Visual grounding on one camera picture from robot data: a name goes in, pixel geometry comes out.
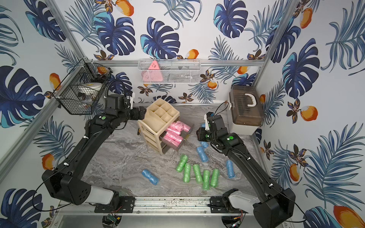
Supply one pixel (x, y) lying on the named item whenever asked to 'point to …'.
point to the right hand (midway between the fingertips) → (199, 131)
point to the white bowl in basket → (89, 88)
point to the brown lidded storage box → (246, 110)
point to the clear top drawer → (184, 134)
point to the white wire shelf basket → (172, 71)
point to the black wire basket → (66, 93)
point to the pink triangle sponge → (153, 73)
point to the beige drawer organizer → (158, 116)
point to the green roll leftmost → (183, 159)
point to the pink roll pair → (184, 126)
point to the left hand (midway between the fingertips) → (137, 106)
